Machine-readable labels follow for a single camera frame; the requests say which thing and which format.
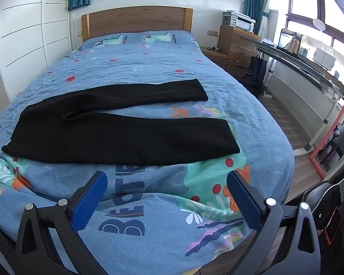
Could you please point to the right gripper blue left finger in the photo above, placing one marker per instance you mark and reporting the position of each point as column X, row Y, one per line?
column 36, row 252

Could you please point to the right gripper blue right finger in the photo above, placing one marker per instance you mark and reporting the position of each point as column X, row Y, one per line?
column 298, row 252

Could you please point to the black pants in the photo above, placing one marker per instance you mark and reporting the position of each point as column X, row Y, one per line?
column 82, row 127

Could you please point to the black chair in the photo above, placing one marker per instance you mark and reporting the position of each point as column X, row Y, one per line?
column 326, row 201

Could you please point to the red framed mirror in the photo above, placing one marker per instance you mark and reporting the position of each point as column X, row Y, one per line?
column 323, row 141

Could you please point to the blue patterned bed cover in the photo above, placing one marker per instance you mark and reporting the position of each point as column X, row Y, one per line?
column 151, row 219

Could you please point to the long grey desk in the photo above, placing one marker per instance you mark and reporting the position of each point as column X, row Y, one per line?
column 309, row 73

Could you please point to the dark blue bag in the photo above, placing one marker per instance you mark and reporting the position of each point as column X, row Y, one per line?
column 253, row 81

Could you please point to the wooden nightstand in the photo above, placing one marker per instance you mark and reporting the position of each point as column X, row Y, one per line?
column 219, row 58

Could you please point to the wooden drawer chest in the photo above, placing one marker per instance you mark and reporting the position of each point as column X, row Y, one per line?
column 240, row 46

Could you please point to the white wardrobe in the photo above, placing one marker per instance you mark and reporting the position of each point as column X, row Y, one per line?
column 34, row 34

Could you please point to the white printer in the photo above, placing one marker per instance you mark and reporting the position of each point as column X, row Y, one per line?
column 237, row 19

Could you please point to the wooden headboard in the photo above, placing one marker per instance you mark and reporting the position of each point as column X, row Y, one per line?
column 135, row 19

